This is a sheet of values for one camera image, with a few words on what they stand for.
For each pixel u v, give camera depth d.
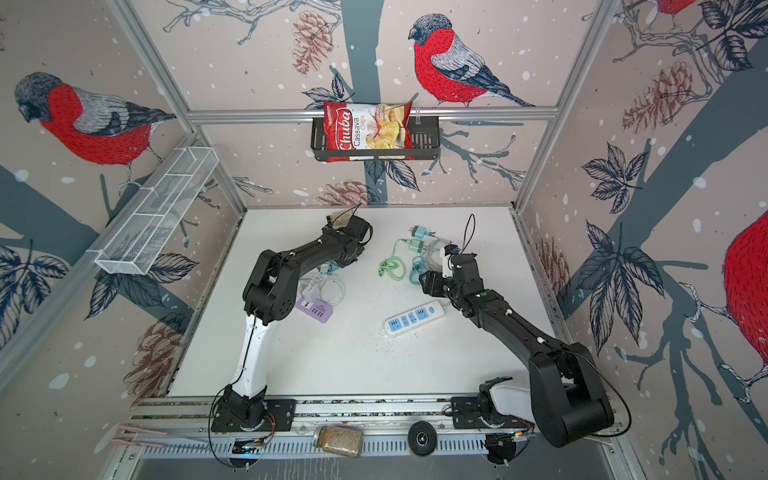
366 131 0.88
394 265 1.03
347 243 0.78
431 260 1.04
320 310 0.90
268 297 0.60
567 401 0.41
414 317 0.88
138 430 0.71
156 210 0.79
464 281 0.67
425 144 0.95
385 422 0.73
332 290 0.98
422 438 0.61
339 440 0.67
